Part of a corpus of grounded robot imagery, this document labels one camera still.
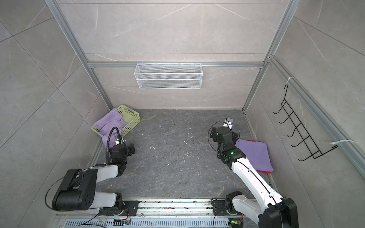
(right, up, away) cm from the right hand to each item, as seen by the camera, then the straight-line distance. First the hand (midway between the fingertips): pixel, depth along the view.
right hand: (222, 128), depth 80 cm
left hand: (-63, -10, +11) cm, 65 cm away
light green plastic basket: (-67, +8, +34) cm, 75 cm away
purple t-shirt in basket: (-79, +5, +27) cm, 83 cm away
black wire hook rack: (+33, -9, -22) cm, 41 cm away
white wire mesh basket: (-34, +37, +20) cm, 54 cm away
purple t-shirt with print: (+24, -16, +7) cm, 30 cm away
